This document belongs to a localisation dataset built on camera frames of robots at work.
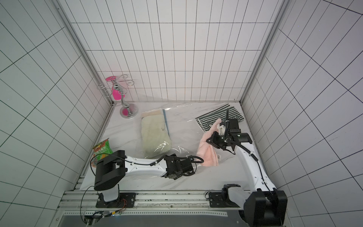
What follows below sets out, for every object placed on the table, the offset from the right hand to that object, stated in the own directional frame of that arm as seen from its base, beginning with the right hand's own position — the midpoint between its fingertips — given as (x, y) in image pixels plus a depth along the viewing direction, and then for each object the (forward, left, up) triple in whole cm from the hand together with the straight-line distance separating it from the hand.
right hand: (208, 138), depth 80 cm
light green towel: (+2, +33, -11) cm, 35 cm away
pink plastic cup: (+38, +70, -2) cm, 80 cm away
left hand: (-11, +21, -14) cm, 28 cm away
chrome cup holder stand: (+29, +58, +13) cm, 66 cm away
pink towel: (-8, +2, +1) cm, 8 cm away
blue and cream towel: (+29, +38, -13) cm, 50 cm away
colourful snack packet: (-8, +61, -4) cm, 62 cm away
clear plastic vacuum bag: (+13, +23, -14) cm, 30 cm away
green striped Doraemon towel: (+22, -2, -13) cm, 26 cm away
